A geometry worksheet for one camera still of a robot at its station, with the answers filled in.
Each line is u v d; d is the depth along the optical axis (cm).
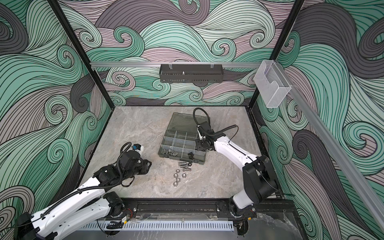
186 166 88
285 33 80
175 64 94
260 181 43
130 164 59
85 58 90
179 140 96
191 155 92
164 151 93
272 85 78
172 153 92
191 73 95
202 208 75
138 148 70
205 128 68
